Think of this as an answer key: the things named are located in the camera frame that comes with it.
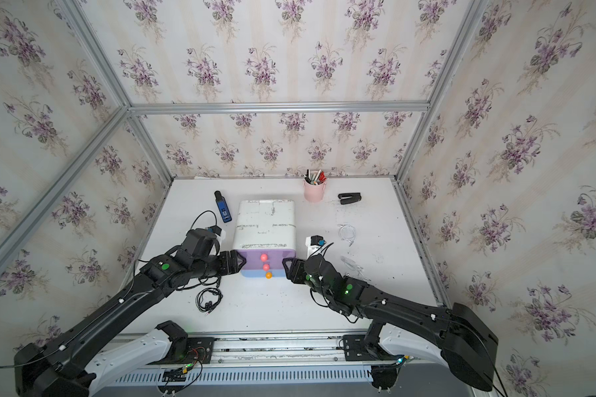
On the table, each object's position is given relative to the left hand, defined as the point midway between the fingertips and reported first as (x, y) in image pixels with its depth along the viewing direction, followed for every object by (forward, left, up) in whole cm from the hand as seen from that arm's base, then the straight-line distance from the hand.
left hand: (241, 264), depth 76 cm
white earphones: (+17, -39, -14) cm, 45 cm away
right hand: (0, -15, -1) cm, 15 cm away
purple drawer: (+1, -6, -3) cm, 7 cm away
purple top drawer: (+1, -8, +4) cm, 9 cm away
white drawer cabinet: (+10, -8, +8) cm, 15 cm away
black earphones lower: (-6, +13, -15) cm, 21 cm away
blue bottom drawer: (+1, -11, -10) cm, 15 cm away
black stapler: (+38, -42, -12) cm, 58 cm away
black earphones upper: (-1, +14, -14) cm, 19 cm away
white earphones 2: (+5, -38, -11) cm, 40 cm away
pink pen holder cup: (+38, -25, -4) cm, 45 cm away
